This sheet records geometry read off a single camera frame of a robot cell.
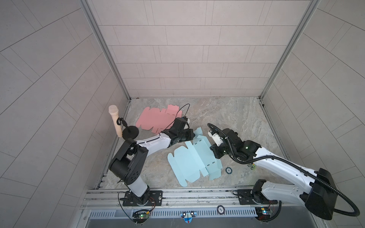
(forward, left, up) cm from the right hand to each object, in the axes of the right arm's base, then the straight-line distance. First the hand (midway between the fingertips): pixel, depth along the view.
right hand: (209, 150), depth 77 cm
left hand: (+12, +4, -3) cm, 14 cm away
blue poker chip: (-8, -11, -12) cm, 18 cm away
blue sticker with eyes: (-28, +13, -9) cm, 32 cm away
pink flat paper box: (+34, +37, -12) cm, 52 cm away
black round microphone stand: (+20, +50, -7) cm, 55 cm away
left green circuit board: (-27, +36, -9) cm, 45 cm away
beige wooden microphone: (+18, +50, +18) cm, 56 cm away
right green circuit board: (-28, -23, -12) cm, 38 cm away
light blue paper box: (-3, +12, -8) cm, 15 cm away
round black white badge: (-26, -2, -11) cm, 28 cm away
